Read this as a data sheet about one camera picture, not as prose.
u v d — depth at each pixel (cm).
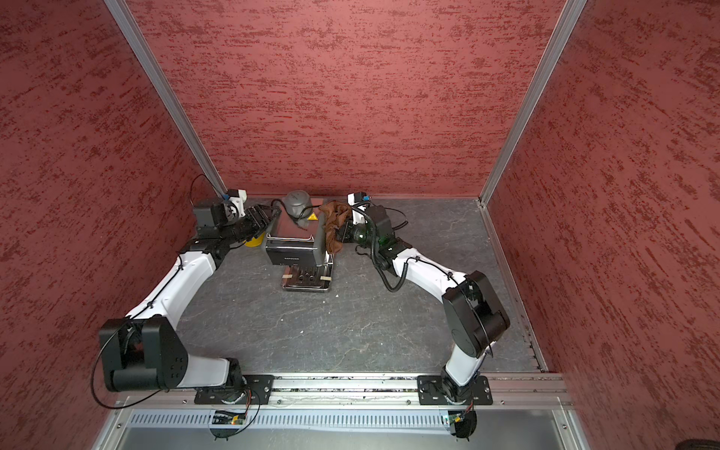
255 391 69
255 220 72
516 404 73
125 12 71
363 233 72
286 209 80
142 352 41
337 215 77
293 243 82
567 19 72
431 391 74
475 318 49
